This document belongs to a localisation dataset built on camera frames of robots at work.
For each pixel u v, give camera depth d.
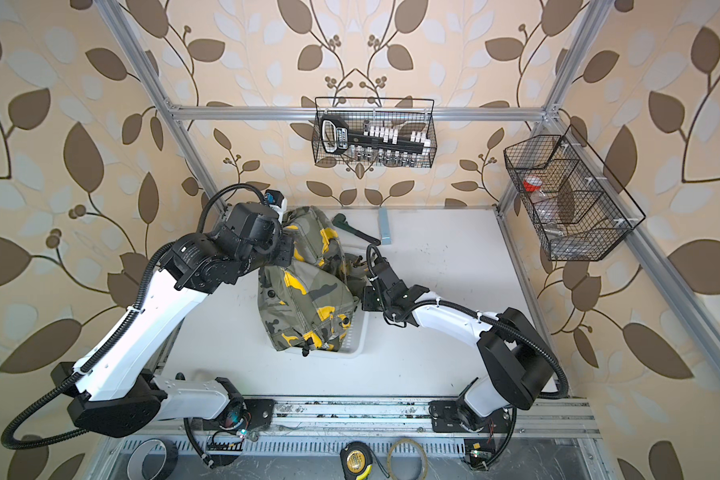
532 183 0.81
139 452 0.67
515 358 0.43
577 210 0.74
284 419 0.75
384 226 1.11
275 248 0.49
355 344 0.77
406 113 0.91
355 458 0.67
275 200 0.56
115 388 0.38
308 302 0.67
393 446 0.71
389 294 0.66
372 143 0.85
